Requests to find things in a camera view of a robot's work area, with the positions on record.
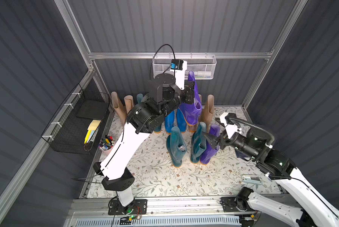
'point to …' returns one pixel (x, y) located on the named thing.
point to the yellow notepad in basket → (91, 129)
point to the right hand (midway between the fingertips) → (213, 124)
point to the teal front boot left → (176, 146)
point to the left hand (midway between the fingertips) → (197, 83)
